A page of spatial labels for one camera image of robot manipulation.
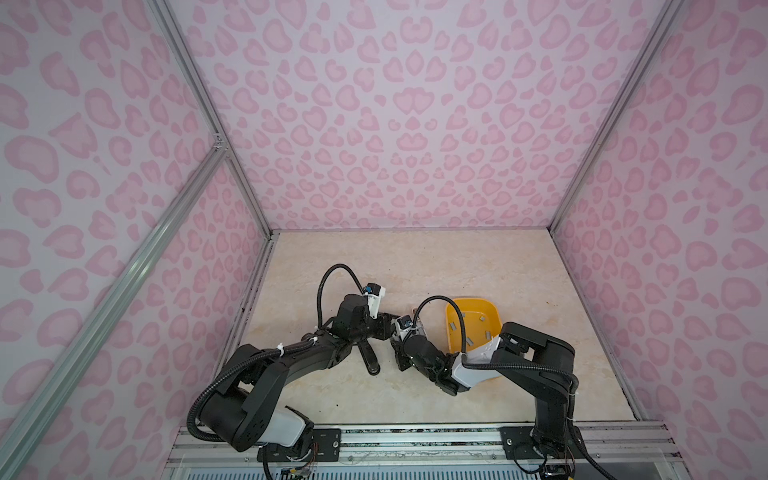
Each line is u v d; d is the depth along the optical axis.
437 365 0.70
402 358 0.79
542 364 0.50
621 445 0.73
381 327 0.77
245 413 0.42
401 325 0.80
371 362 0.88
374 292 0.79
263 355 0.48
